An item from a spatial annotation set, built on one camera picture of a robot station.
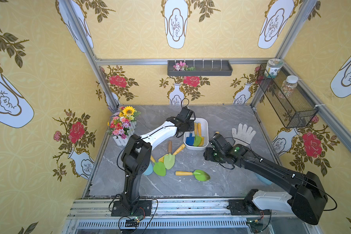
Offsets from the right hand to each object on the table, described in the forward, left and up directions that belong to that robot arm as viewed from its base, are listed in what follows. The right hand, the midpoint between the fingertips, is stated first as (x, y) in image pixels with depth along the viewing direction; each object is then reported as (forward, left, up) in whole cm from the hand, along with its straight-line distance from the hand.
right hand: (208, 152), depth 84 cm
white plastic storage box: (+18, +13, -9) cm, 24 cm away
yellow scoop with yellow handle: (-1, +28, -8) cm, 30 cm away
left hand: (+18, +13, +2) cm, 23 cm away
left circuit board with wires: (-34, +37, -9) cm, 51 cm away
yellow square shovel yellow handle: (+20, +3, -9) cm, 22 cm away
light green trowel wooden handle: (-1, +23, -8) cm, 24 cm away
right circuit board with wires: (-33, -15, +6) cm, 37 cm away
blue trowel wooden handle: (+13, +10, -10) cm, 19 cm away
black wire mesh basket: (+25, -47, +17) cm, 56 cm away
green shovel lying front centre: (-10, +5, -8) cm, 14 cm away
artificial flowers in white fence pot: (+13, +51, +7) cm, 53 cm away
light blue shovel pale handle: (-8, +34, -10) cm, 36 cm away
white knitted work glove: (+18, -28, -9) cm, 34 cm away
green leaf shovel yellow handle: (+14, +4, -9) cm, 17 cm away
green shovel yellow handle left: (-7, +29, -9) cm, 31 cm away
